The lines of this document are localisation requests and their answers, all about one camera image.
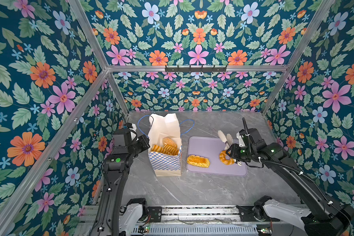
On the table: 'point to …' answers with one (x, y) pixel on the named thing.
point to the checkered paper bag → (161, 126)
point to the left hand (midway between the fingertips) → (151, 134)
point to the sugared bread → (170, 150)
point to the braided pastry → (198, 161)
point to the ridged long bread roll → (156, 148)
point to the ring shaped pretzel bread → (222, 157)
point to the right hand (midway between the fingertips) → (227, 151)
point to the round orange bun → (169, 142)
